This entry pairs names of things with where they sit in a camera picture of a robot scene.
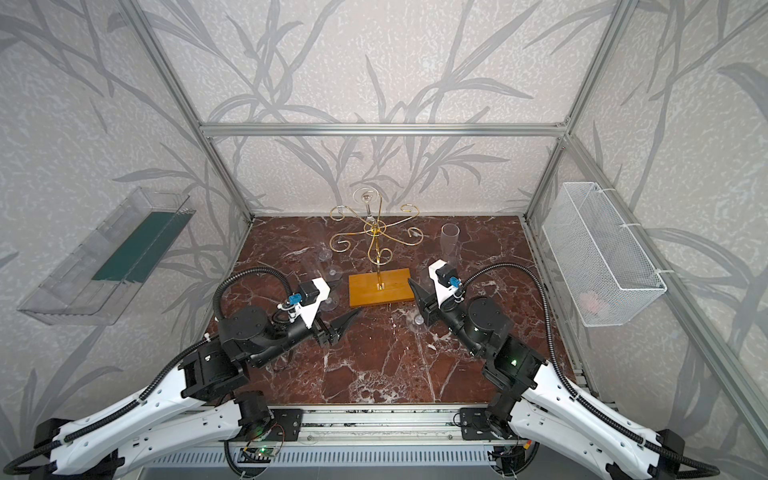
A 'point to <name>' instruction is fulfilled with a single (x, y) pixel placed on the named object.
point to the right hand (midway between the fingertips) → (421, 264)
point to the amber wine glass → (503, 286)
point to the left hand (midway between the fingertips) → (353, 289)
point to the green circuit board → (261, 454)
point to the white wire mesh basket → (609, 279)
